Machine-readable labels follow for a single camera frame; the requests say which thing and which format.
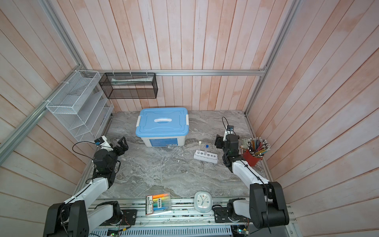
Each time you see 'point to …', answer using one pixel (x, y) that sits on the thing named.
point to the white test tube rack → (210, 157)
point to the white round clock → (203, 202)
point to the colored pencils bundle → (258, 146)
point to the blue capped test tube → (206, 149)
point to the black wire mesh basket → (130, 85)
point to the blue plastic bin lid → (163, 122)
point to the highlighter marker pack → (158, 204)
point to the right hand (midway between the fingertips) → (222, 134)
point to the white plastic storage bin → (163, 141)
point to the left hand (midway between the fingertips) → (120, 142)
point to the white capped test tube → (199, 149)
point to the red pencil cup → (251, 160)
